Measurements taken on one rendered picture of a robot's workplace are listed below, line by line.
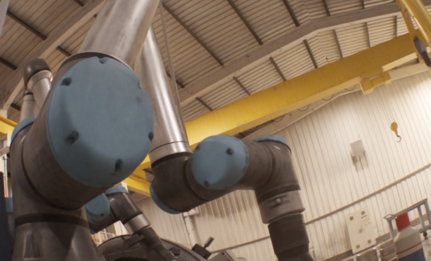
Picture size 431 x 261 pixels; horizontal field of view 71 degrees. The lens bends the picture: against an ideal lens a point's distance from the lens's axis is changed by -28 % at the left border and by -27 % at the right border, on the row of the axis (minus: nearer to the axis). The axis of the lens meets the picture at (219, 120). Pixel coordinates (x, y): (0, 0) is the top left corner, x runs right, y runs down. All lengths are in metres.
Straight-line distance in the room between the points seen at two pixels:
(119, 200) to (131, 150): 0.80
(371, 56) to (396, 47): 1.22
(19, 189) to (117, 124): 0.25
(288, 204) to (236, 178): 0.13
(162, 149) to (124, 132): 0.33
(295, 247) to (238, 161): 0.22
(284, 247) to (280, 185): 0.13
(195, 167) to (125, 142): 0.26
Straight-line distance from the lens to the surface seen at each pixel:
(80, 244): 0.56
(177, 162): 0.76
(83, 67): 0.45
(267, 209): 0.75
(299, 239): 0.73
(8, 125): 10.69
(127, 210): 1.23
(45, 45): 10.39
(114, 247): 1.59
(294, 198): 0.74
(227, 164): 0.64
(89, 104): 0.43
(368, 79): 12.92
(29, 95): 1.40
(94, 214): 1.07
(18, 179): 0.60
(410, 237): 0.75
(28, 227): 0.58
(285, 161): 0.76
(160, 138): 0.78
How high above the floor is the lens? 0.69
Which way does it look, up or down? 25 degrees up
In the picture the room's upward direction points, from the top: 15 degrees counter-clockwise
